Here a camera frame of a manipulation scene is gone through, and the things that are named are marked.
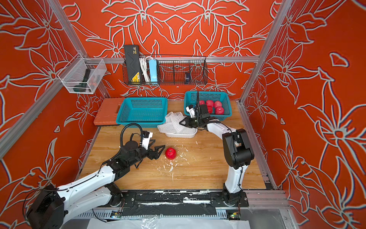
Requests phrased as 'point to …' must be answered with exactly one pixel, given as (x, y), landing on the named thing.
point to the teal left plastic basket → (148, 112)
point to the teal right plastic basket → (190, 98)
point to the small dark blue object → (188, 77)
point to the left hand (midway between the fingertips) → (160, 143)
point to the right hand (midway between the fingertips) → (178, 122)
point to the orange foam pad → (107, 114)
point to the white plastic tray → (183, 136)
